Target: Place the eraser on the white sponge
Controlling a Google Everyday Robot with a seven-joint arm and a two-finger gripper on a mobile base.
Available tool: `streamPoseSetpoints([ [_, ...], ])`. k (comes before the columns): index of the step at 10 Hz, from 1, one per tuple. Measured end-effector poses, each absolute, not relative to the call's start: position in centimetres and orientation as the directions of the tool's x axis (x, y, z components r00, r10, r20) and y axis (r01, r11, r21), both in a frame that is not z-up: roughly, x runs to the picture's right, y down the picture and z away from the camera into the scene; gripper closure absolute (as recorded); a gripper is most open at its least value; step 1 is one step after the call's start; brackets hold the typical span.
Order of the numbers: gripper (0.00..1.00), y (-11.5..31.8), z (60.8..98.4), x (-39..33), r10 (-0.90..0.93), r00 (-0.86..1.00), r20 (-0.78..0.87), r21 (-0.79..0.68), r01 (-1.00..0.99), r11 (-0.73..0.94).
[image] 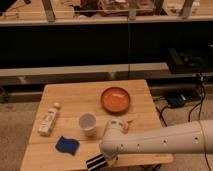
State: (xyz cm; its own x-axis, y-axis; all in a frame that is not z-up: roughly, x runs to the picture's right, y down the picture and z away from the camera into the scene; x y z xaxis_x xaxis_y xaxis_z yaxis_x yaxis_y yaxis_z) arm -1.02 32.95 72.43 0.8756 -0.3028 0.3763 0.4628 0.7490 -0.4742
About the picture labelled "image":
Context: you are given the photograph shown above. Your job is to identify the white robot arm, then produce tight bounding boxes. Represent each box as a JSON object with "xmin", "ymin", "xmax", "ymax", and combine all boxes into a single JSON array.
[{"xmin": 86, "ymin": 119, "xmax": 213, "ymax": 171}]

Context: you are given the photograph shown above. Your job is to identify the translucent plastic cup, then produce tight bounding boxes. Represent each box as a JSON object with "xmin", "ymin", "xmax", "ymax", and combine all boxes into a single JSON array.
[{"xmin": 79, "ymin": 113, "xmax": 96, "ymax": 137}]

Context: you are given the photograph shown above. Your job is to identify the orange carrot toy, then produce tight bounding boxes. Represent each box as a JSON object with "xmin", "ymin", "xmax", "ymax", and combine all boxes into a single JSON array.
[{"xmin": 123, "ymin": 120, "xmax": 134, "ymax": 134}]

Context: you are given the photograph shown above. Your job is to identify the wooden table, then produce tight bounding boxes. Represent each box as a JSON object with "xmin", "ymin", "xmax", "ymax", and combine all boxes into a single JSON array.
[{"xmin": 19, "ymin": 79, "xmax": 175, "ymax": 171}]

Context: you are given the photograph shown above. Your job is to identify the orange plate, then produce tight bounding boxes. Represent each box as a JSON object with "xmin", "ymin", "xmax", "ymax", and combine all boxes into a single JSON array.
[{"xmin": 100, "ymin": 87, "xmax": 131, "ymax": 113}]

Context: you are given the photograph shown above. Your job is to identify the white bottle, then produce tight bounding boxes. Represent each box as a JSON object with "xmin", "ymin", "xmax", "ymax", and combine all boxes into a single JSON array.
[{"xmin": 38, "ymin": 103, "xmax": 61, "ymax": 136}]

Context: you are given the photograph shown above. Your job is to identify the black power adapter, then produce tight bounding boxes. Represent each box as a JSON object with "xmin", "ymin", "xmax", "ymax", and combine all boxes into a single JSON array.
[{"xmin": 166, "ymin": 94, "xmax": 186, "ymax": 108}]

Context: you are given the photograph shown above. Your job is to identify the black box on shelf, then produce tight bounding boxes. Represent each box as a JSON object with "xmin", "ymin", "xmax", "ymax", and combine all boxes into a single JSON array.
[{"xmin": 166, "ymin": 47, "xmax": 213, "ymax": 74}]

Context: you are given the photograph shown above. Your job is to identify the black vertical cable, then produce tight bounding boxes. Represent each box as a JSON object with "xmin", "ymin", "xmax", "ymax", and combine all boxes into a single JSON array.
[{"xmin": 126, "ymin": 14, "xmax": 132, "ymax": 80}]

